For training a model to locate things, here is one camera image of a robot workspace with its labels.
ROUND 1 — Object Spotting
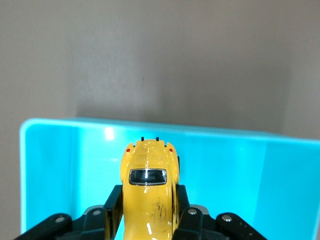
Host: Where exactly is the yellow beetle toy car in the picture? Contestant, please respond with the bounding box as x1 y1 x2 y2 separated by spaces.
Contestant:
120 136 181 240

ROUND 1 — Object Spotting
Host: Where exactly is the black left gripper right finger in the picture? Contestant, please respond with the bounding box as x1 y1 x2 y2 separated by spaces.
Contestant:
172 184 266 240

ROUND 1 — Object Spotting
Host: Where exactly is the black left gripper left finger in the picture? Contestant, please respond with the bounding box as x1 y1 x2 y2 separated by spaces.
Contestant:
18 184 125 240

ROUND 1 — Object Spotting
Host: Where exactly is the turquoise plastic bin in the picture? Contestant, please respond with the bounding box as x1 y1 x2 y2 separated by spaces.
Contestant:
19 117 320 240

